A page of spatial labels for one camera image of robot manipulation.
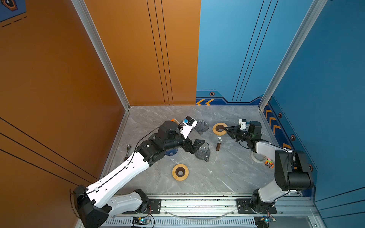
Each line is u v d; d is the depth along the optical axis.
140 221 0.71
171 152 0.93
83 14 0.71
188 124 0.56
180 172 0.85
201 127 1.02
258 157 0.88
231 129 0.86
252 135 0.73
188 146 0.58
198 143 0.58
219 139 0.96
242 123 0.86
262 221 0.71
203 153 0.85
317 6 0.70
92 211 0.37
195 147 0.59
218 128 0.92
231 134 0.83
